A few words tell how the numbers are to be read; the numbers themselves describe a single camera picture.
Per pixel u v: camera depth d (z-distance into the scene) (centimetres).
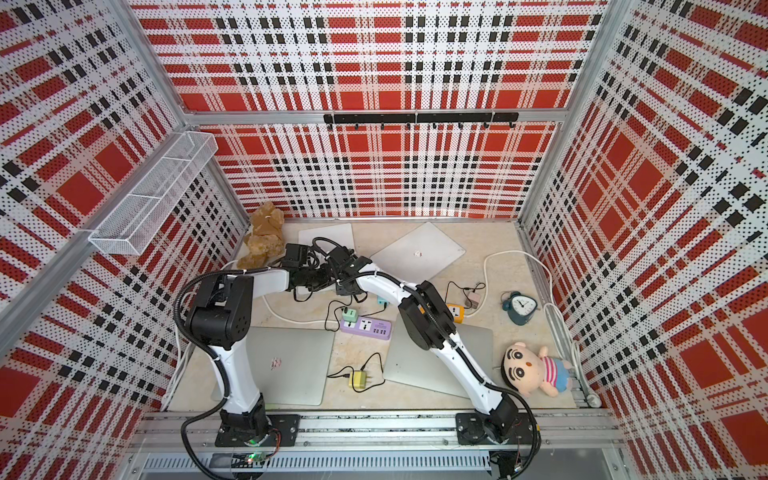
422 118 90
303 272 90
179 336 87
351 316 87
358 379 80
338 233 119
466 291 99
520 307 92
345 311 87
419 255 114
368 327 89
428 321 61
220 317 53
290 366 86
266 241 100
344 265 80
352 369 78
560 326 97
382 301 96
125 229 69
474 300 96
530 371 75
